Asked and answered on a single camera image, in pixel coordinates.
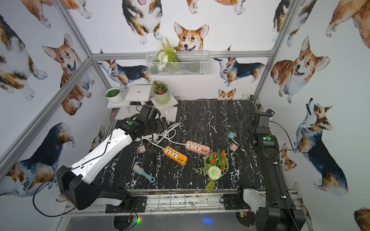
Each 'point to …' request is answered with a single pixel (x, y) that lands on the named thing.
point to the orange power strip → (175, 155)
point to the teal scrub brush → (139, 170)
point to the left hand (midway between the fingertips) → (163, 123)
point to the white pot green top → (113, 95)
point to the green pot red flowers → (161, 92)
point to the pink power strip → (197, 147)
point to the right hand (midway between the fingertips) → (250, 120)
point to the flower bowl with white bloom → (217, 164)
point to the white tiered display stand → (138, 95)
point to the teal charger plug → (231, 134)
